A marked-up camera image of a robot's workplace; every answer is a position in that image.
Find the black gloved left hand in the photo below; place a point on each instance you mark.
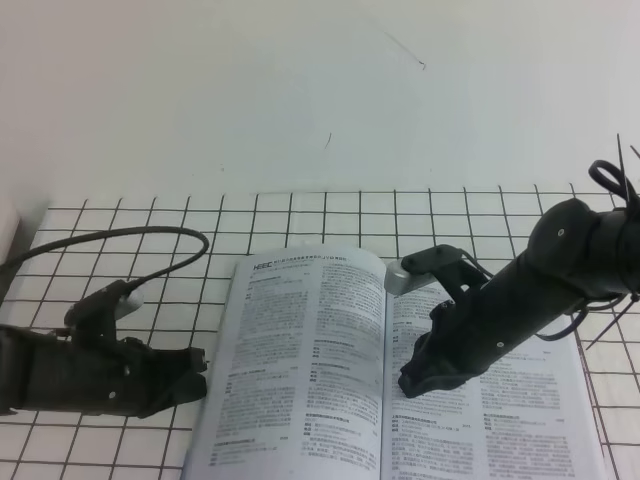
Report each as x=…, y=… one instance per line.
x=146, y=381

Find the black gloved right hand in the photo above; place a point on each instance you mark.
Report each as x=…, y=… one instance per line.
x=459, y=346

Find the white HEEC catalogue book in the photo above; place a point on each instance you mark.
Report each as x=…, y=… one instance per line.
x=304, y=385

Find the black sleeved left forearm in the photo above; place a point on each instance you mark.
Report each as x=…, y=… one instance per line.
x=42, y=372

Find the white object at left edge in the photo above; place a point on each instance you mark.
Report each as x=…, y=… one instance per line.
x=9, y=224

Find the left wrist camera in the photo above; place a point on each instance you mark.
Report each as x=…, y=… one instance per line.
x=94, y=317

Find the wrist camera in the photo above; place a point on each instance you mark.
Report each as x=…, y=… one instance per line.
x=94, y=317
x=454, y=269

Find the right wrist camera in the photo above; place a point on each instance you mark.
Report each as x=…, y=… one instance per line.
x=454, y=269

